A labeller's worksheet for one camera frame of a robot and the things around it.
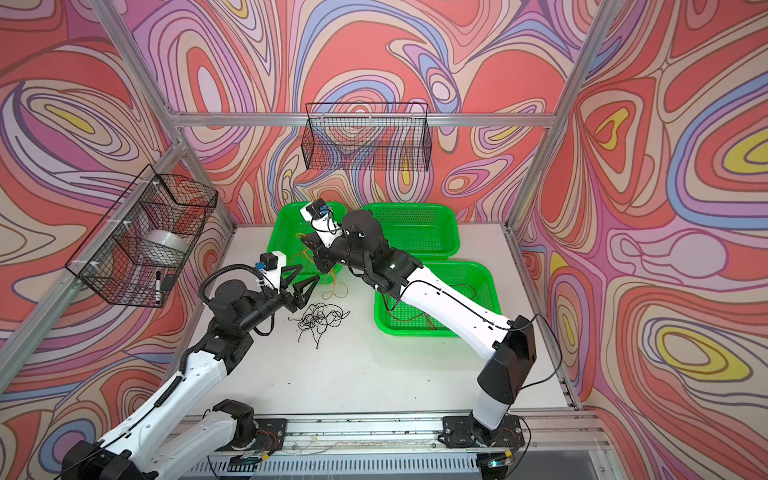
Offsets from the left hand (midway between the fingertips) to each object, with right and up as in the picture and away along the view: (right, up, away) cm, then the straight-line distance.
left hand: (312, 272), depth 73 cm
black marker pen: (-37, -5, -1) cm, 38 cm away
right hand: (0, +7, -5) cm, 9 cm away
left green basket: (-20, +15, +40) cm, 47 cm away
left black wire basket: (-41, +6, -3) cm, 41 cm away
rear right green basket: (+35, +13, +46) cm, 59 cm away
